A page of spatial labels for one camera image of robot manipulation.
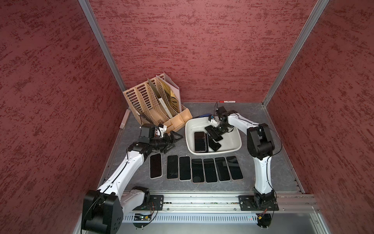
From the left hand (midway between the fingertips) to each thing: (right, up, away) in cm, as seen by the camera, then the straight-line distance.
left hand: (179, 144), depth 77 cm
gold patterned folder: (-6, +29, +13) cm, 32 cm away
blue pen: (+18, +16, +32) cm, 40 cm away
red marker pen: (+38, +28, +46) cm, 66 cm away
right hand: (+25, +1, +23) cm, 34 cm away
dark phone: (+13, -2, +19) cm, 23 cm away
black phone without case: (+22, -5, +18) cm, 29 cm away
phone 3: (+11, -18, +6) cm, 22 cm away
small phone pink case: (+34, -17, +13) cm, 41 cm away
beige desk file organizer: (-25, +26, +33) cm, 49 cm away
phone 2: (-5, -15, +8) cm, 18 cm away
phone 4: (+21, +5, +13) cm, 25 cm away
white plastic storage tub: (+35, -1, +21) cm, 41 cm away
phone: (-15, -15, +8) cm, 23 cm away
